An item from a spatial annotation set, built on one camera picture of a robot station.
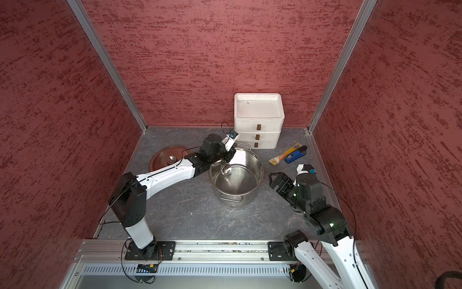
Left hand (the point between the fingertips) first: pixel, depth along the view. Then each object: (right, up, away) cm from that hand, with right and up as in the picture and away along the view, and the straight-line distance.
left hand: (234, 146), depth 84 cm
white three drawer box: (+13, +14, +8) cm, 21 cm away
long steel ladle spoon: (-5, -12, +11) cm, 17 cm away
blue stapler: (+40, -4, +22) cm, 46 cm away
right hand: (+15, -15, -16) cm, 27 cm away
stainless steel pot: (+3, -23, +10) cm, 25 cm away
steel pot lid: (-40, -6, +18) cm, 44 cm away
